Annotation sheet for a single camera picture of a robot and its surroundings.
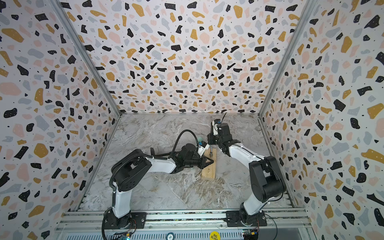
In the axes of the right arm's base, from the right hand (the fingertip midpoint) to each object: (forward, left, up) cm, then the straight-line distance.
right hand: (210, 135), depth 92 cm
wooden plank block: (-20, +1, -10) cm, 22 cm away
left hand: (-15, -4, -4) cm, 16 cm away
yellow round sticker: (-49, -2, -13) cm, 51 cm away
